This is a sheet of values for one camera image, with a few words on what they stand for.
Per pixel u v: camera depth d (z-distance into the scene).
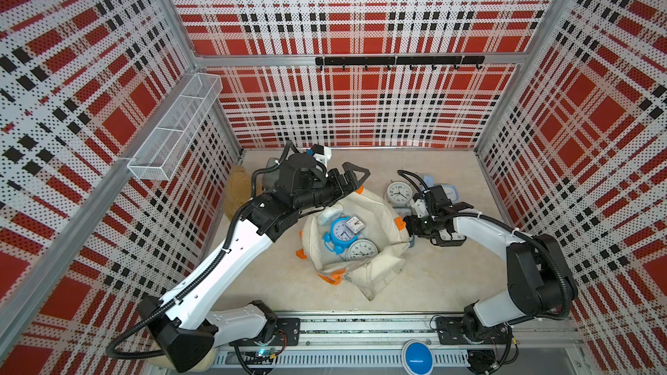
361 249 0.86
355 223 0.90
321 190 0.55
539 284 0.44
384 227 0.79
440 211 0.69
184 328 0.37
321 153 0.61
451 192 1.04
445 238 0.89
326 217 0.88
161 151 0.91
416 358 0.68
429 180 1.02
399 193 1.01
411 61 0.89
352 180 0.56
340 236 0.90
